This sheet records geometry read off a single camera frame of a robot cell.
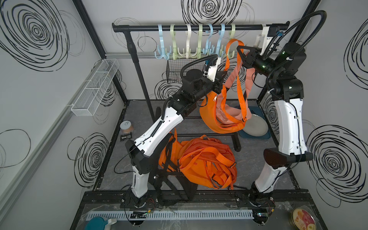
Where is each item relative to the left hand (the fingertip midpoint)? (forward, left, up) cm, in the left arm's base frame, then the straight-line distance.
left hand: (227, 72), depth 59 cm
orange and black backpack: (-26, +26, -51) cm, 63 cm away
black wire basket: (+34, +26, -20) cm, 47 cm away
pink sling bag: (+8, -10, -31) cm, 34 cm away
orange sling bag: (-7, +5, -20) cm, 22 cm away
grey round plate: (+10, -36, -53) cm, 64 cm away
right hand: (+3, -4, +9) cm, 11 cm away
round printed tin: (-46, -39, -47) cm, 77 cm away
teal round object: (-50, +54, -45) cm, 87 cm away
